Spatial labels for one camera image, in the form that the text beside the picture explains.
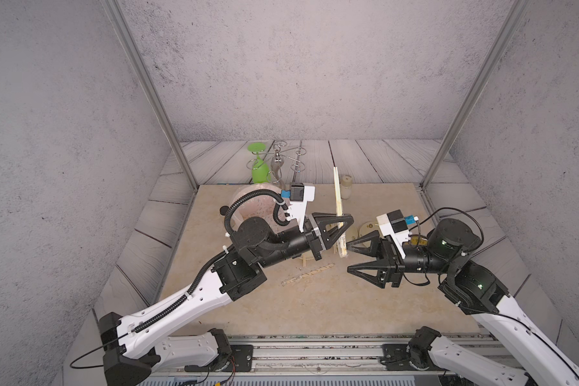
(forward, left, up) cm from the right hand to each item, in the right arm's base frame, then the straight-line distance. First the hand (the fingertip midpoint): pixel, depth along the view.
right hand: (351, 259), depth 50 cm
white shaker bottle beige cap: (+55, -9, -34) cm, 65 cm away
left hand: (+3, 0, +7) cm, 8 cm away
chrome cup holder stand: (+48, +20, -13) cm, 54 cm away
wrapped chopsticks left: (+16, +9, -40) cm, 44 cm away
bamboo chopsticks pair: (+20, +10, -39) cm, 45 cm away
